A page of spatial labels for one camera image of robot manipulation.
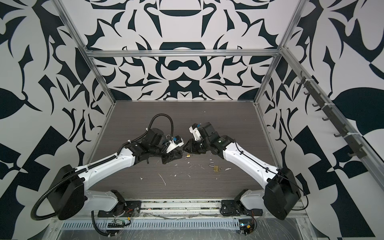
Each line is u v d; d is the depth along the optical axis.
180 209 0.76
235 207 0.67
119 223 0.70
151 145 0.63
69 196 0.41
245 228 0.71
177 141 0.68
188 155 0.91
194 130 0.74
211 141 0.60
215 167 0.86
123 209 0.69
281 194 0.41
